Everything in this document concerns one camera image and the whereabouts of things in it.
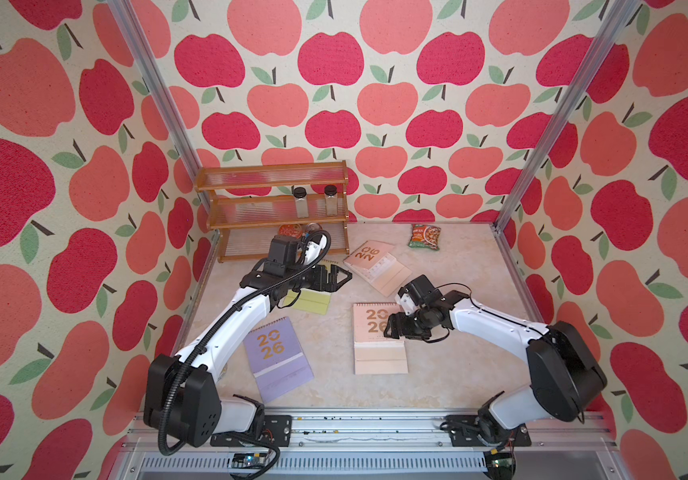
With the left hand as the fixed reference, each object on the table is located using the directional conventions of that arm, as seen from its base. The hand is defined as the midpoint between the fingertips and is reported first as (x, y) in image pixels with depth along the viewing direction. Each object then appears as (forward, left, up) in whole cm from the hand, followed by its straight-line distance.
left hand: (340, 279), depth 78 cm
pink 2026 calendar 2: (-12, -10, -21) cm, 26 cm away
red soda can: (+30, +9, -10) cm, 33 cm away
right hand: (-9, -16, -18) cm, 26 cm away
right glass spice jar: (+32, +3, +1) cm, 32 cm away
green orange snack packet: (+34, -34, -19) cm, 51 cm away
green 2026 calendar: (+7, +10, -21) cm, 24 cm away
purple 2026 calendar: (-14, +18, -22) cm, 32 cm away
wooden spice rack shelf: (+46, +35, -13) cm, 59 cm away
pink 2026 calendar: (+20, -14, -20) cm, 32 cm away
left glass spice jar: (+31, +13, 0) cm, 34 cm away
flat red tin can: (+35, +20, -18) cm, 44 cm away
